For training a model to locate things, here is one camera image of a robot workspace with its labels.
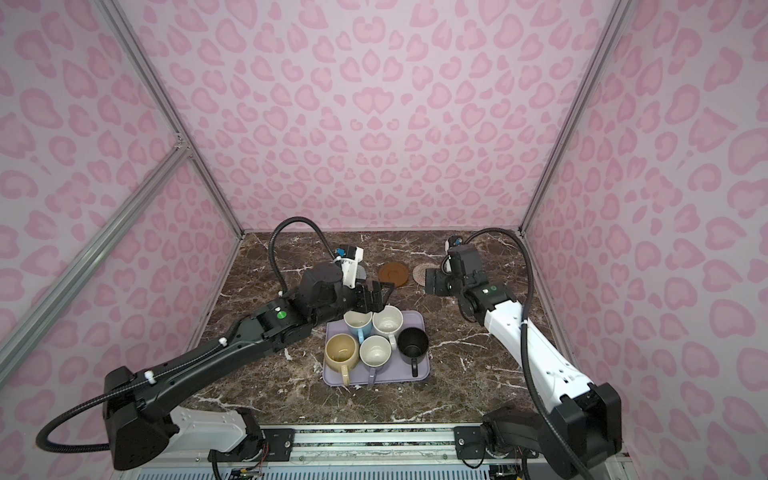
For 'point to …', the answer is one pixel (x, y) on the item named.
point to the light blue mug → (359, 324)
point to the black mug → (413, 344)
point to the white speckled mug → (388, 321)
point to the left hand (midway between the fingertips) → (385, 280)
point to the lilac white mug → (375, 351)
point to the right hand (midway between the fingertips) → (443, 272)
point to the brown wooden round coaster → (393, 272)
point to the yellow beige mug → (342, 354)
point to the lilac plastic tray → (395, 369)
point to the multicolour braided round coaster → (419, 272)
